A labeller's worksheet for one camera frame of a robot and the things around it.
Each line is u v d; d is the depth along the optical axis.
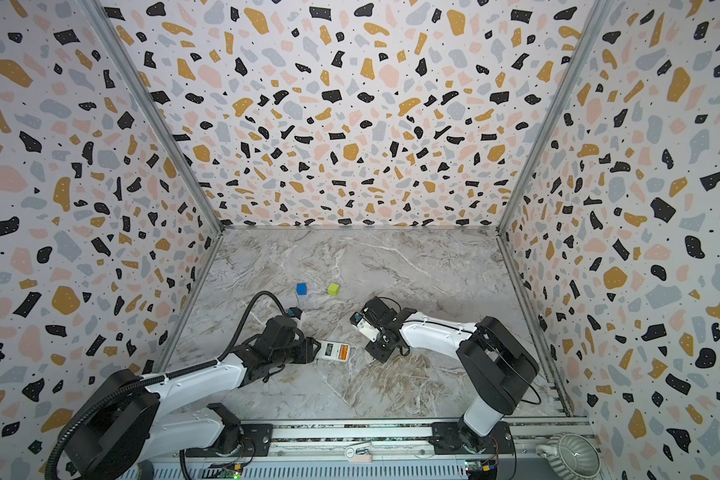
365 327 0.81
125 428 0.40
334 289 1.01
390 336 0.64
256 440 0.74
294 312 0.80
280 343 0.69
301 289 1.02
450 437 0.75
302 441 0.75
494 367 0.46
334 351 0.88
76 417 0.43
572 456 0.73
